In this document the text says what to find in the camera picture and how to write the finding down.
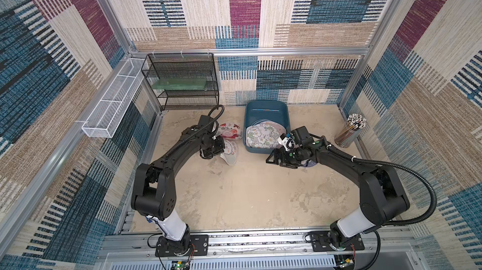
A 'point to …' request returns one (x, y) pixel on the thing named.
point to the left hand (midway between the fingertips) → (225, 149)
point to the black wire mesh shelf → (159, 65)
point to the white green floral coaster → (264, 134)
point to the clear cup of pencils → (355, 123)
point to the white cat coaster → (231, 152)
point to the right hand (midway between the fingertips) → (276, 164)
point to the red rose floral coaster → (230, 131)
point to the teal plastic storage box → (275, 110)
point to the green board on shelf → (181, 83)
